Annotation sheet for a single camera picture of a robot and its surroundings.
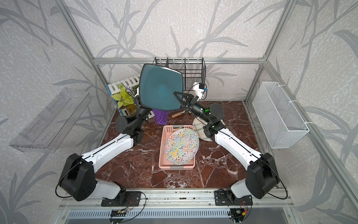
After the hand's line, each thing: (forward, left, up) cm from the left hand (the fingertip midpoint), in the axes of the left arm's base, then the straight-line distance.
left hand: (157, 92), depth 54 cm
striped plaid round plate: (+19, -21, -49) cm, 57 cm away
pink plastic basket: (-11, +2, -49) cm, 50 cm away
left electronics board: (-36, +23, -51) cm, 66 cm away
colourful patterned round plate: (-1, -9, -45) cm, 46 cm away
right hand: (+2, -6, -3) cm, 7 cm away
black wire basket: (+49, -17, -22) cm, 57 cm away
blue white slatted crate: (+37, +25, -24) cm, 50 cm away
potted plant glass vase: (+21, +27, -27) cm, 44 cm away
